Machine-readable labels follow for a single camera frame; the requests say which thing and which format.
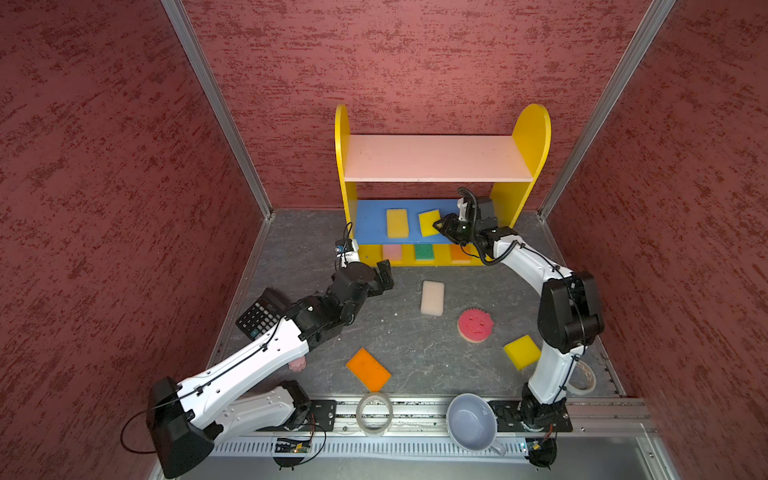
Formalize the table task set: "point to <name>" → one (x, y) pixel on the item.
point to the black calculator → (267, 309)
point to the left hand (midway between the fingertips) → (374, 272)
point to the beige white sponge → (432, 298)
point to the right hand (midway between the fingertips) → (433, 230)
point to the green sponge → (424, 252)
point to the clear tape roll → (359, 414)
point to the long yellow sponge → (397, 223)
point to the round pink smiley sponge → (475, 325)
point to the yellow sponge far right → (523, 351)
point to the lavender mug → (472, 423)
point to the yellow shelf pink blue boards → (398, 185)
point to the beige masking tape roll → (576, 391)
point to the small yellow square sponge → (427, 220)
